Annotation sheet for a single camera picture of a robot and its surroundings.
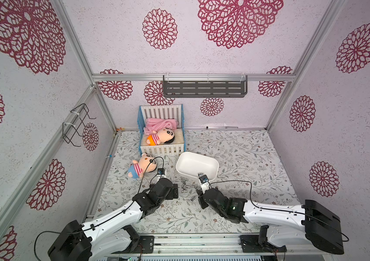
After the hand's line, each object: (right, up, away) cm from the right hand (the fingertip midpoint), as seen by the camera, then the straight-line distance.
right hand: (201, 189), depth 83 cm
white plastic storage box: (-4, +10, +17) cm, 21 cm away
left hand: (-17, +1, +2) cm, 17 cm away
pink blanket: (-28, +37, +28) cm, 55 cm away
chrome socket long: (-9, 0, +9) cm, 13 cm away
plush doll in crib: (-22, +29, +18) cm, 40 cm away
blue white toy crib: (-13, +22, +18) cm, 31 cm away
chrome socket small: (-4, -6, +5) cm, 9 cm away
